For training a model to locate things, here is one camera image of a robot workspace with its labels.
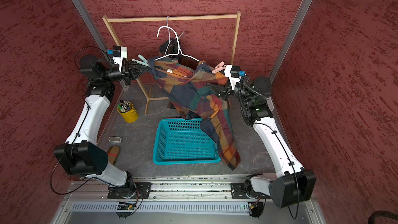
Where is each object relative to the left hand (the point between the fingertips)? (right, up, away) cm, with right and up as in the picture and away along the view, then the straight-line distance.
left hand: (148, 69), depth 64 cm
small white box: (-28, -36, +22) cm, 51 cm away
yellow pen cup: (-23, -20, +28) cm, 41 cm away
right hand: (+25, -6, -4) cm, 26 cm away
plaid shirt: (+24, -14, +4) cm, 28 cm away
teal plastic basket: (+10, -38, +26) cm, 48 cm away
